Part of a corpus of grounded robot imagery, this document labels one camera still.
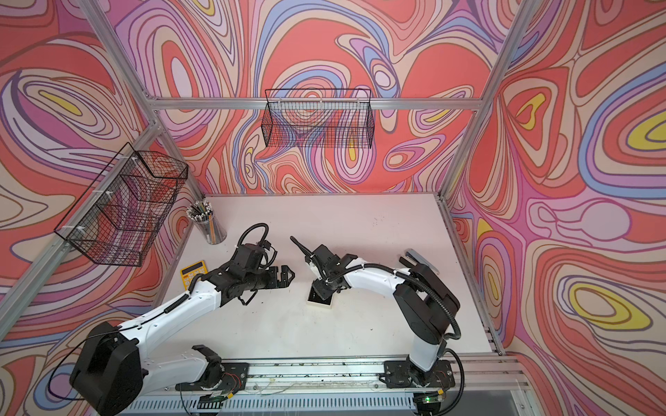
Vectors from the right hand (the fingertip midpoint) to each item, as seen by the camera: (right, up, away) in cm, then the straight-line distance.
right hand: (326, 293), depth 88 cm
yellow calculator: (-50, +6, +5) cm, 51 cm away
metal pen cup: (-46, +28, +5) cm, 54 cm away
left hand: (-13, +7, -5) cm, 15 cm away
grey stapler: (+35, +10, +7) cm, 37 cm away
